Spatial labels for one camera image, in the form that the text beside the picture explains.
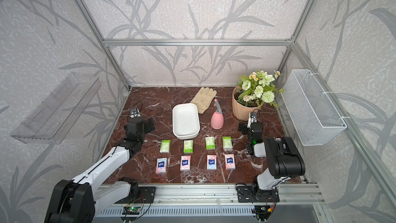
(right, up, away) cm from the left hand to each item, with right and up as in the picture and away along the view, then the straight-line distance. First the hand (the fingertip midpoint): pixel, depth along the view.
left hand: (142, 120), depth 86 cm
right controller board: (+63, -42, -13) cm, 77 cm away
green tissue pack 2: (+26, -15, +1) cm, 30 cm away
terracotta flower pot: (+57, +4, +5) cm, 57 cm away
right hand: (+63, -1, +9) cm, 64 cm away
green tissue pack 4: (+48, -14, +3) cm, 50 cm away
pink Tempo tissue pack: (+49, -22, -5) cm, 54 cm away
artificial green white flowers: (+64, +17, -8) cm, 66 cm away
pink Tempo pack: (+25, -22, -5) cm, 34 cm away
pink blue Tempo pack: (+12, -24, -5) cm, 27 cm away
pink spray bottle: (+43, 0, +7) cm, 43 cm away
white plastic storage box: (+22, -3, +15) cm, 27 cm away
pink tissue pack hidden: (+39, -22, -4) cm, 45 cm away
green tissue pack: (+12, -15, +1) cm, 20 cm away
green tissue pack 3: (+38, -14, +3) cm, 41 cm away
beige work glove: (+33, +12, +27) cm, 44 cm away
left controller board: (+1, -40, -15) cm, 43 cm away
